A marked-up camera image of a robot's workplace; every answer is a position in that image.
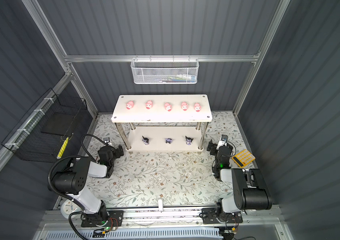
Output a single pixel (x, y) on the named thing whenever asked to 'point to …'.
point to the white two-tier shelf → (162, 122)
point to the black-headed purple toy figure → (168, 141)
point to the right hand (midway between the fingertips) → (222, 142)
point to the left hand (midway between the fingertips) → (111, 147)
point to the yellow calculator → (243, 158)
